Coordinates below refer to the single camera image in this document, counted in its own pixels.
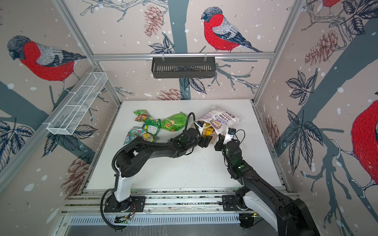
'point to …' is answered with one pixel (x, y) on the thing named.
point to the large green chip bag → (175, 123)
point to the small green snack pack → (152, 125)
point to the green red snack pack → (142, 114)
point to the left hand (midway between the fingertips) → (210, 133)
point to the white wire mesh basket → (76, 104)
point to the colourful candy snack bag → (134, 132)
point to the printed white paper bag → (220, 119)
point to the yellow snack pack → (208, 131)
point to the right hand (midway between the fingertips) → (220, 132)
